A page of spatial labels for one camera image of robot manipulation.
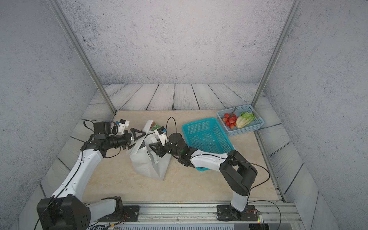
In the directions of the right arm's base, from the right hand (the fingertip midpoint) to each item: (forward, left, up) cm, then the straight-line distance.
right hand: (151, 144), depth 77 cm
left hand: (+2, +3, +5) cm, 6 cm away
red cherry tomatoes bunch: (+31, -50, -16) cm, 61 cm away
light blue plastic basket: (+30, -71, -17) cm, 78 cm away
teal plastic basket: (+21, -31, -21) cm, 43 cm away
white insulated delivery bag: (-9, +1, +2) cm, 9 cm away
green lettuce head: (+31, -60, -15) cm, 69 cm away
